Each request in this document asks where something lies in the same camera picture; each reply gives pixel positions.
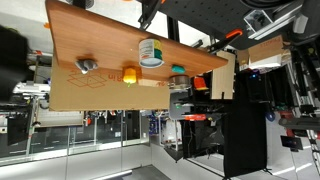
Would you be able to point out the yellow and green can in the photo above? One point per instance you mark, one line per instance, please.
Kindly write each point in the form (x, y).
(150, 52)

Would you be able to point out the stainless steel pot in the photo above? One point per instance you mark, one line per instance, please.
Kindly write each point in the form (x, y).
(180, 81)

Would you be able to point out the teal oval toy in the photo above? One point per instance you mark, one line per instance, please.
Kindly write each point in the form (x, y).
(178, 69)

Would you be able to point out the yellow toy pepper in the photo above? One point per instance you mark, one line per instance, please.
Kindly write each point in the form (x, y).
(129, 76)

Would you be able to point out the red plastic crate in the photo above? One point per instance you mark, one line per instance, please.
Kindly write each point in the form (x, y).
(200, 83)

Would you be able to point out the large cardboard panel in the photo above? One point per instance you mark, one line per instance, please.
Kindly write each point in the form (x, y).
(100, 96)

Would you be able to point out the gray crumpled object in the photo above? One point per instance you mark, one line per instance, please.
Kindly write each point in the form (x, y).
(86, 65)

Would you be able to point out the black cloth drape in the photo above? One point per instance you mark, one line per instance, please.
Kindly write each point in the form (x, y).
(245, 140)

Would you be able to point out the brown cardboard box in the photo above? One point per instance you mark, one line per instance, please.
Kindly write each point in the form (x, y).
(266, 50)

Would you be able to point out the silver aluminium extrusion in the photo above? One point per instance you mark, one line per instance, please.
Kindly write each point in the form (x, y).
(263, 20)

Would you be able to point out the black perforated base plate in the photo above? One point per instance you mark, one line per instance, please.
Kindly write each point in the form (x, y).
(206, 13)

